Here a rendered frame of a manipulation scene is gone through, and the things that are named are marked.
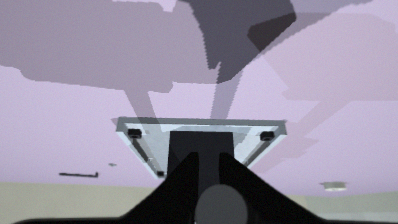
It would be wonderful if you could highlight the white ring spacer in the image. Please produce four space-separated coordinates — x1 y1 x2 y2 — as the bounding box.
323 182 347 191

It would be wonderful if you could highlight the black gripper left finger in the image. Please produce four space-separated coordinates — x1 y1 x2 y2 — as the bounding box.
13 152 199 224

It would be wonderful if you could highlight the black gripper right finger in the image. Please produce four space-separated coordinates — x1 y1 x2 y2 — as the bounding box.
219 152 398 224

